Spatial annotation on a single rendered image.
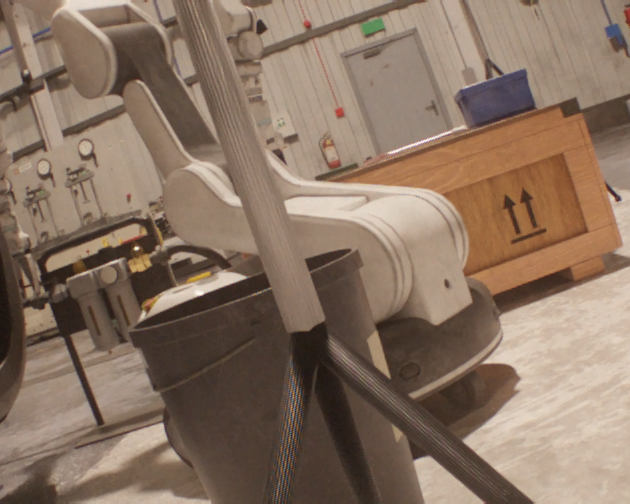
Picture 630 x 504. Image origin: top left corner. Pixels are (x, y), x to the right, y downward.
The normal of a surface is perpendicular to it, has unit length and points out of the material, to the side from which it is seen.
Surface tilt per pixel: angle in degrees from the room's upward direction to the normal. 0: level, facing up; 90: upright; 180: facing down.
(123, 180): 90
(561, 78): 90
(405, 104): 90
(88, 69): 90
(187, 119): 73
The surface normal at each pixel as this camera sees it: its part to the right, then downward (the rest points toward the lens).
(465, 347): 0.66, -0.18
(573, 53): -0.14, 0.12
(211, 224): -0.64, 0.27
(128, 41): 0.57, -0.45
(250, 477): -0.31, 0.24
